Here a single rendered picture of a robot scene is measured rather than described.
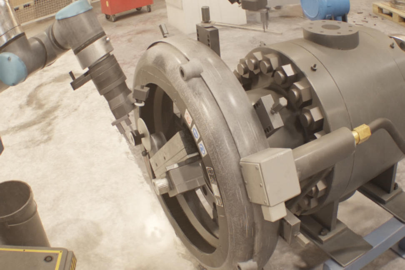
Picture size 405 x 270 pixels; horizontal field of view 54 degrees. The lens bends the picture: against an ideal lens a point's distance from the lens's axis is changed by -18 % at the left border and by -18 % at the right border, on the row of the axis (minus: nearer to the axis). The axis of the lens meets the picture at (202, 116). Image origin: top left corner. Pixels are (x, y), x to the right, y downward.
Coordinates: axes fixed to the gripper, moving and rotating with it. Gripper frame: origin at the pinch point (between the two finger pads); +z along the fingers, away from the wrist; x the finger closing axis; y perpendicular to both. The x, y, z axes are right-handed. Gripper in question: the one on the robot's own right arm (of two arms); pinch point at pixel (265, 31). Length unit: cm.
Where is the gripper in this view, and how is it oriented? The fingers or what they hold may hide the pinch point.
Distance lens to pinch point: 115.2
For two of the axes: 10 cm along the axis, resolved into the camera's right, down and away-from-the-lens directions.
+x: -5.0, 4.5, -7.4
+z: 0.8, 8.7, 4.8
